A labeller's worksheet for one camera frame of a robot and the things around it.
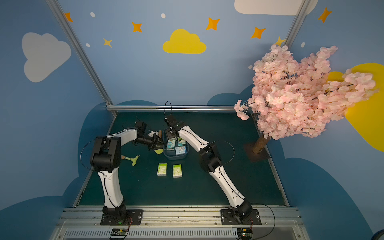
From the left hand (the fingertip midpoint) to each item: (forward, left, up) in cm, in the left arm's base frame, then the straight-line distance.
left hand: (166, 144), depth 96 cm
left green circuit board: (-48, +17, -7) cm, 51 cm away
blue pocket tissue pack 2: (-2, -10, -4) cm, 11 cm away
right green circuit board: (-46, -45, -8) cm, 65 cm away
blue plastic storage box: (-6, -4, -3) cm, 8 cm away
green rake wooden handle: (-10, +20, -5) cm, 23 cm away
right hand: (+11, -3, -1) cm, 12 cm away
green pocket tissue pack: (-16, +1, -3) cm, 17 cm away
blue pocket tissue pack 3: (+3, -10, -4) cm, 11 cm away
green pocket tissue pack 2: (-17, -9, -3) cm, 19 cm away
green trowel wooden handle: (-3, +4, -4) cm, 7 cm away
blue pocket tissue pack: (+1, -3, -3) cm, 4 cm away
